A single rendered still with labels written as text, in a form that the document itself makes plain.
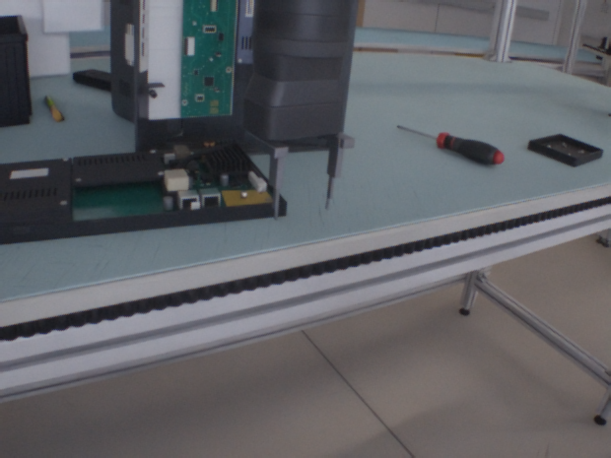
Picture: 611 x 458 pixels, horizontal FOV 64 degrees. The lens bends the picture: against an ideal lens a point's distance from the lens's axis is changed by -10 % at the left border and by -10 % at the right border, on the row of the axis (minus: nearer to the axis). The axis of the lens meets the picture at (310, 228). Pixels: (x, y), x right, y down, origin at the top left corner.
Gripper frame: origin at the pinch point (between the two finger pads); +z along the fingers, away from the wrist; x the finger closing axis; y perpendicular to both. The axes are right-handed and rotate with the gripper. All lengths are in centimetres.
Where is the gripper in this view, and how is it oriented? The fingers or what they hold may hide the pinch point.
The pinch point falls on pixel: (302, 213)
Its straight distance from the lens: 44.7
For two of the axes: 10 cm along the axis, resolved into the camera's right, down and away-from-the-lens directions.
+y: -5.6, -4.2, 7.1
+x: -8.2, 1.9, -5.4
